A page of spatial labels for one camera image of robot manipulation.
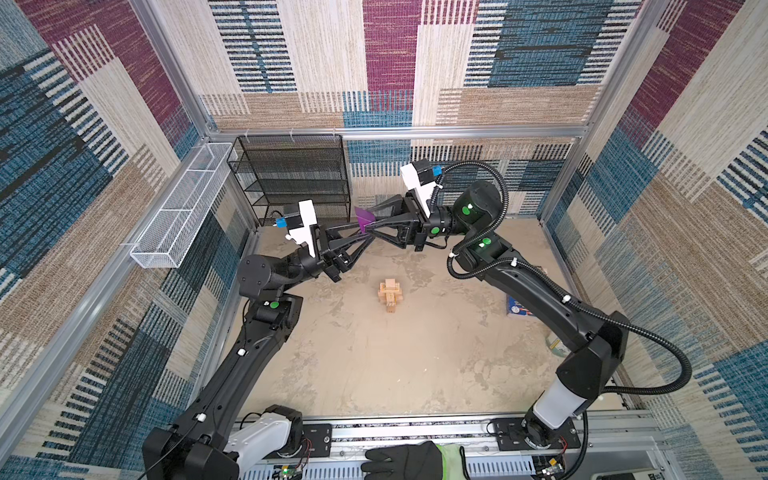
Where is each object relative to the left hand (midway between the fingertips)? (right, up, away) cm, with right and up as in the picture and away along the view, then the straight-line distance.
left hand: (372, 231), depth 53 cm
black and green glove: (+10, -52, +17) cm, 56 cm away
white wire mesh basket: (-49, 0, +19) cm, 53 cm away
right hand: (-1, 0, -1) cm, 1 cm away
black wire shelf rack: (-34, +25, +54) cm, 68 cm away
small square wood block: (+4, -13, +38) cm, 41 cm away
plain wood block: (+3, -19, +39) cm, 43 cm away
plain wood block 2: (+4, -22, +42) cm, 47 cm away
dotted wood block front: (+4, -16, +38) cm, 42 cm away
